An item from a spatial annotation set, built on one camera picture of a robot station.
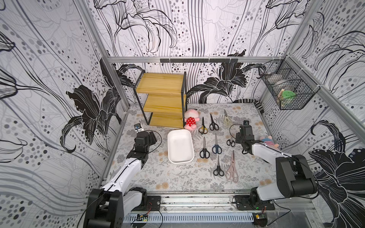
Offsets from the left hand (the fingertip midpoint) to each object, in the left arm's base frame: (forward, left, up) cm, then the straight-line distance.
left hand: (150, 135), depth 87 cm
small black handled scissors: (+2, -54, -10) cm, 54 cm away
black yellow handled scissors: (+13, -35, -11) cm, 39 cm away
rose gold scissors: (-17, -51, -10) cm, 55 cm away
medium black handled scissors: (-17, -43, -10) cm, 47 cm away
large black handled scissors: (+16, -43, -10) cm, 47 cm away
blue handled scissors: (-3, -43, -10) cm, 45 cm away
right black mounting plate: (-34, -53, -8) cm, 63 cm away
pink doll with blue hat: (-1, -76, -2) cm, 76 cm away
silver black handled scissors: (-6, -35, -10) cm, 37 cm away
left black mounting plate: (-35, -7, -10) cm, 38 cm away
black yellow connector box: (-40, -61, -11) cm, 74 cm away
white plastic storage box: (-2, -19, -9) cm, 21 cm away
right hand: (+7, -62, -4) cm, 62 cm away
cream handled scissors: (+20, -54, -10) cm, 58 cm away
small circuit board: (-41, -1, -13) cm, 43 cm away
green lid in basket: (+16, -79, +23) cm, 84 cm away
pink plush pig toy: (+19, -26, -5) cm, 33 cm away
